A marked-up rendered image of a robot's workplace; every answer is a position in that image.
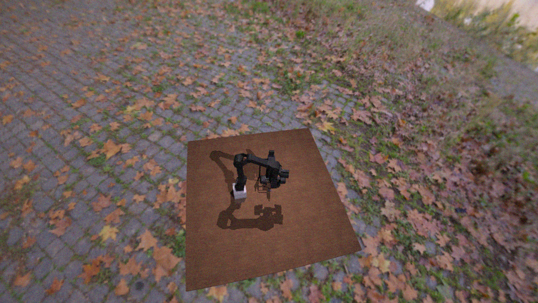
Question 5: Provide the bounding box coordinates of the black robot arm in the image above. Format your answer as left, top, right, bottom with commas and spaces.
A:
233, 153, 289, 191

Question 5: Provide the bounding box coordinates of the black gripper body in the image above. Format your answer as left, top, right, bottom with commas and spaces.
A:
261, 175, 286, 184

